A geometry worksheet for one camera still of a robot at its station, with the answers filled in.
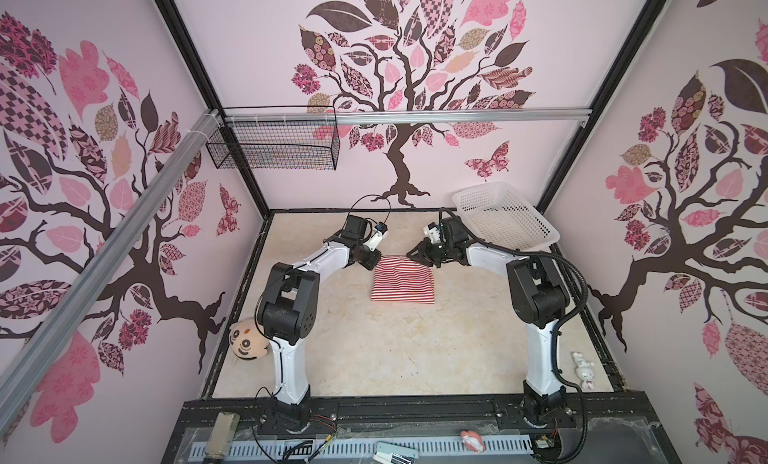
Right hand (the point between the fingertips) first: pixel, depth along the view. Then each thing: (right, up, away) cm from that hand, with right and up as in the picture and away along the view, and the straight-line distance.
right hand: (408, 252), depth 97 cm
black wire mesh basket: (-42, +37, -2) cm, 56 cm away
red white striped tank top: (-3, -9, 0) cm, 9 cm away
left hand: (-12, -2, +2) cm, 12 cm away
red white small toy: (+13, -41, -31) cm, 53 cm away
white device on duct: (-5, -45, -30) cm, 54 cm away
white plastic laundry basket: (+41, +14, +20) cm, 48 cm away
